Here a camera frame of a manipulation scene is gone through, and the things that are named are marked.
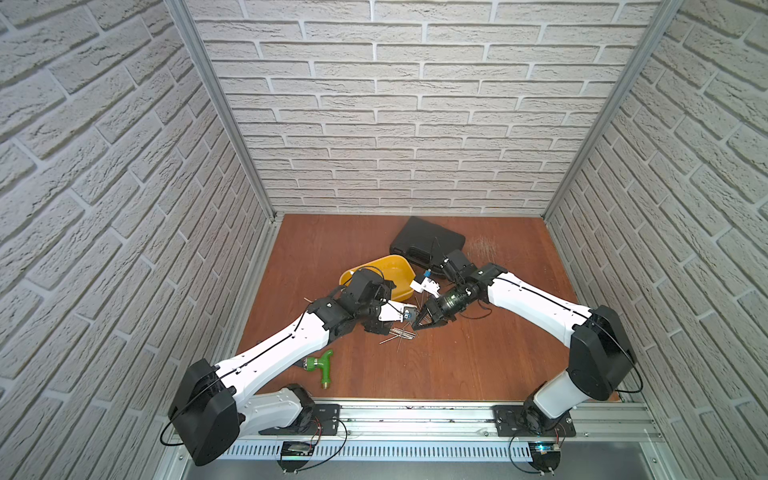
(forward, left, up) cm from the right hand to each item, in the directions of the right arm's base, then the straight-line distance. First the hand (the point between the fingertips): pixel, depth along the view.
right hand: (419, 327), depth 75 cm
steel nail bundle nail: (+4, +4, -14) cm, 15 cm away
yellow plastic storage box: (+27, +5, -11) cm, 29 cm away
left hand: (+10, +6, +2) cm, 12 cm away
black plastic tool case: (+35, -7, -8) cm, 36 cm away
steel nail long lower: (+3, +8, -14) cm, 17 cm away
